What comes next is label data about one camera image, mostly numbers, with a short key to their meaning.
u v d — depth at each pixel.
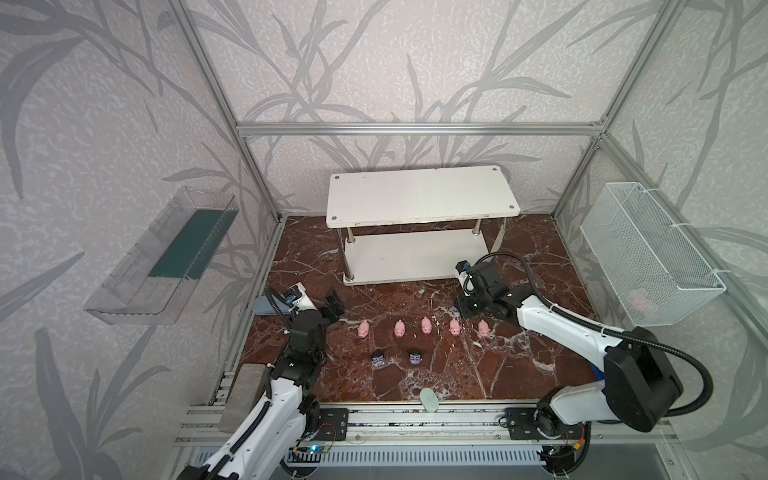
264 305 0.59
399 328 0.89
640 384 0.42
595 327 0.48
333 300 0.76
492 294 0.66
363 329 0.89
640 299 0.74
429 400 0.75
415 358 0.80
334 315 0.75
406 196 0.79
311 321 0.62
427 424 0.75
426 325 0.89
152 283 0.63
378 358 0.80
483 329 0.88
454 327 0.89
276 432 0.52
